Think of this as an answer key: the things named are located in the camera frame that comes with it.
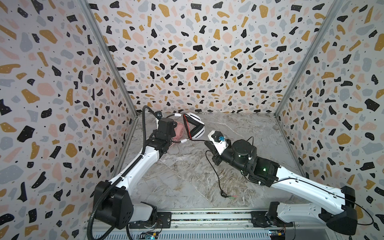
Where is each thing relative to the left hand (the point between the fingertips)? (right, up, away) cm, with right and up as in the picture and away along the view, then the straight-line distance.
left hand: (165, 123), depth 81 cm
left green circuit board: (-5, -53, -11) cm, 54 cm away
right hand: (+21, -8, -19) cm, 29 cm away
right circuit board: (+55, -54, -10) cm, 77 cm away
